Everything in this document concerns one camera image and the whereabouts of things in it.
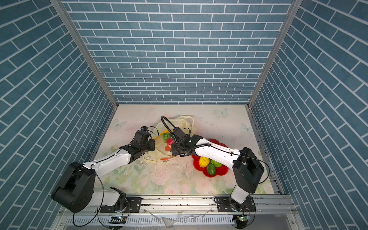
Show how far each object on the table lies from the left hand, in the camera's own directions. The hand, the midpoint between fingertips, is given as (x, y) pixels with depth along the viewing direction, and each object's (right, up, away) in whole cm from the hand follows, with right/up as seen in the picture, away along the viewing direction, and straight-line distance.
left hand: (156, 142), depth 91 cm
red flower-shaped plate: (+40, -14, -10) cm, 44 cm away
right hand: (+12, -3, -8) cm, 15 cm away
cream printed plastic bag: (+4, -7, +1) cm, 8 cm away
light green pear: (+37, -11, -7) cm, 40 cm away
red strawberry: (+10, +3, -10) cm, 15 cm away
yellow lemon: (+30, -10, -8) cm, 32 cm away
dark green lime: (+34, -13, -10) cm, 38 cm away
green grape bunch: (+5, +3, +5) cm, 8 cm away
